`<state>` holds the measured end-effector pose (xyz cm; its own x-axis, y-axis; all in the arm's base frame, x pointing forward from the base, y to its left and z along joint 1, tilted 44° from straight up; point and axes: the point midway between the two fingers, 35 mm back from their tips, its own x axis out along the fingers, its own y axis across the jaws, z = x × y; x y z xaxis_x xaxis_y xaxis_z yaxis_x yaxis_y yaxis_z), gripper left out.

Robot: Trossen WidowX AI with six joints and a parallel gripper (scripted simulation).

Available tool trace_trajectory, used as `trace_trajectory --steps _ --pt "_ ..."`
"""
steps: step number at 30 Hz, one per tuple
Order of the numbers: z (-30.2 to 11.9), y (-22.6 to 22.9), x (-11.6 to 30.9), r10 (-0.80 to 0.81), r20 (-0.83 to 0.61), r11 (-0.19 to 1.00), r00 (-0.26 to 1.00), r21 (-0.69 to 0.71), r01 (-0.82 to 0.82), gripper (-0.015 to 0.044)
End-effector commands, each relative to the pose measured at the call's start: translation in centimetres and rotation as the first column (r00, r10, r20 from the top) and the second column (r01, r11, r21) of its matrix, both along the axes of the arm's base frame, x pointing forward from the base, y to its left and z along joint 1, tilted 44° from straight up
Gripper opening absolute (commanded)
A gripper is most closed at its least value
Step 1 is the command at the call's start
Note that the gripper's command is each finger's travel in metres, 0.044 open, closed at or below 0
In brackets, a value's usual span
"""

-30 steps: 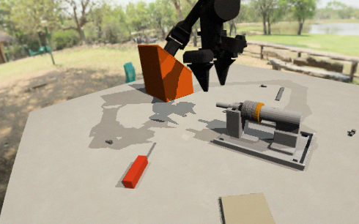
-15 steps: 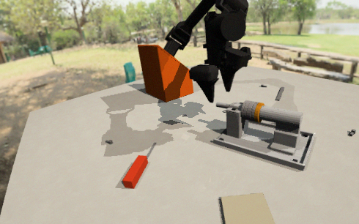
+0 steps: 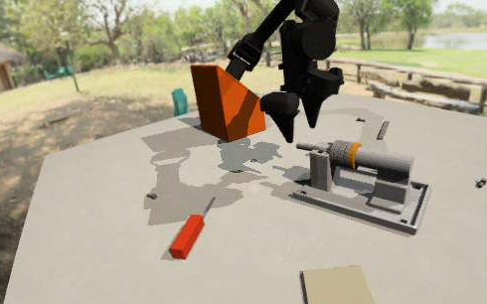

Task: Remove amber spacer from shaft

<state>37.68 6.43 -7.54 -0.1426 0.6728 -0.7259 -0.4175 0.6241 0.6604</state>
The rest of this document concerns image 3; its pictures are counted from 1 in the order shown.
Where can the grey flat bar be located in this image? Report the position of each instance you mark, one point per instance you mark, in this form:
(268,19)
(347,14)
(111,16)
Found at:
(383,131)

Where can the red-handled screwdriver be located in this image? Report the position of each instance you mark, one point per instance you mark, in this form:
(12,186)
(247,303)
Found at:
(184,241)

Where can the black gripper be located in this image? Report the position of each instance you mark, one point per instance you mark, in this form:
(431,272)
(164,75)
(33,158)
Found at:
(282,106)

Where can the grey metal shaft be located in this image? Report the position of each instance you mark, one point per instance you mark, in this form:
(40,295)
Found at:
(305,146)

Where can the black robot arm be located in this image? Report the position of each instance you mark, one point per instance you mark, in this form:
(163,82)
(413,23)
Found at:
(313,39)

